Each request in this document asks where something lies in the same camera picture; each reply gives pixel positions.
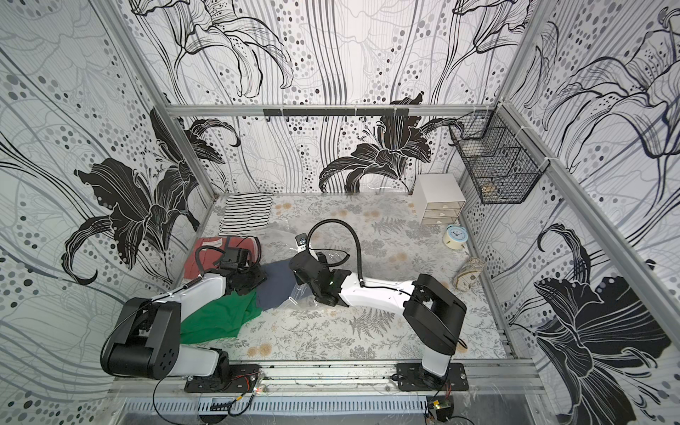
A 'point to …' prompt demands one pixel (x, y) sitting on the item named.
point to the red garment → (206, 251)
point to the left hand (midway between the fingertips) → (267, 280)
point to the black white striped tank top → (244, 213)
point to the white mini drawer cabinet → (439, 198)
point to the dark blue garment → (278, 286)
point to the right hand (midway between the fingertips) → (306, 256)
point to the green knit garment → (220, 320)
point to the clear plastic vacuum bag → (302, 296)
